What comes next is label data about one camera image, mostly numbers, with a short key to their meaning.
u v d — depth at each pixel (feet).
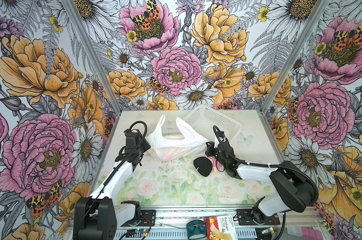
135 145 2.14
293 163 3.04
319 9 2.37
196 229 2.13
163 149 2.92
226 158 2.24
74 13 2.40
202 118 3.79
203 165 2.75
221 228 2.25
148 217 2.45
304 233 2.27
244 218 2.43
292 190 1.47
